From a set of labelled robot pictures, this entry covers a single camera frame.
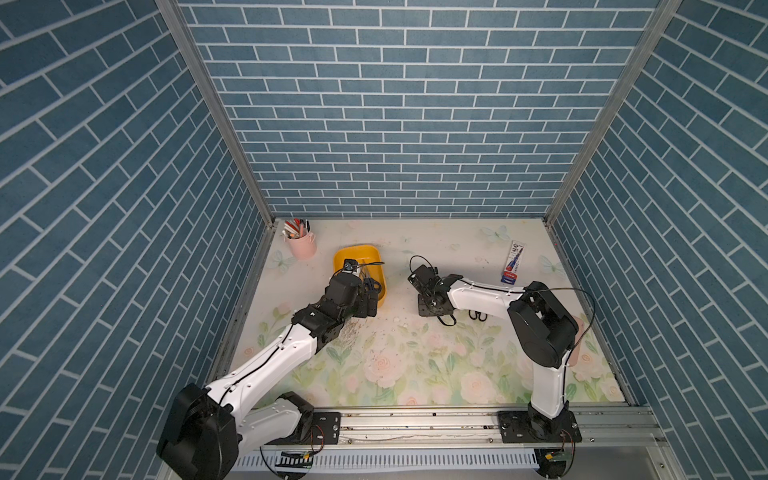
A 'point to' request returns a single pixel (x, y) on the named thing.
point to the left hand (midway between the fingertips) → (369, 293)
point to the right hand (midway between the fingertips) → (429, 308)
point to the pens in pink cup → (296, 228)
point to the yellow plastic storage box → (370, 260)
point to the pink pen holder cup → (304, 247)
